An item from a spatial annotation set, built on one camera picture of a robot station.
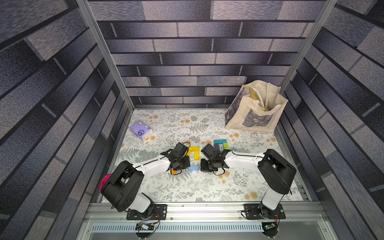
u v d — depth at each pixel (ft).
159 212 2.43
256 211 2.37
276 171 1.59
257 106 2.84
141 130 3.29
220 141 3.31
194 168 2.87
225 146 3.22
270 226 2.39
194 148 2.46
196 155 3.03
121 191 1.42
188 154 3.11
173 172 2.55
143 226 2.33
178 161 2.47
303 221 2.45
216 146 3.20
